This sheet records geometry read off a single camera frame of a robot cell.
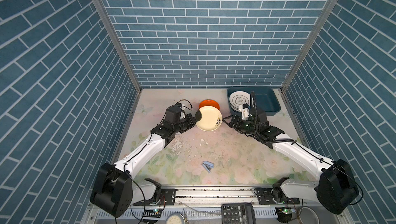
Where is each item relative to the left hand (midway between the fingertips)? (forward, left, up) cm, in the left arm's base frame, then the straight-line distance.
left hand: (199, 119), depth 81 cm
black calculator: (-40, -17, -16) cm, 46 cm away
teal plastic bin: (+30, -52, -17) cm, 62 cm away
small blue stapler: (-19, -5, -17) cm, 26 cm away
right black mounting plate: (-34, -32, -17) cm, 50 cm away
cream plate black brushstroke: (+1, -7, -1) cm, 7 cm away
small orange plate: (+26, -7, -17) cm, 32 cm away
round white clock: (-41, +10, -15) cm, 45 cm away
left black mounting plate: (-33, +17, -17) cm, 41 cm away
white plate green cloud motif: (+26, -29, -13) cm, 41 cm away
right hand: (-2, -13, +1) cm, 13 cm away
